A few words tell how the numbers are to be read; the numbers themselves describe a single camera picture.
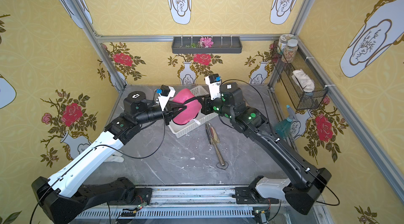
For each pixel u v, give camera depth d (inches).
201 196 29.5
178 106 24.4
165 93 21.4
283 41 33.6
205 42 34.7
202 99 26.3
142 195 29.0
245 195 28.9
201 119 37.3
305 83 27.1
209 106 22.3
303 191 14.6
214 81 21.7
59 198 14.6
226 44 36.4
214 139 36.2
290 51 31.4
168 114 22.3
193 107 25.6
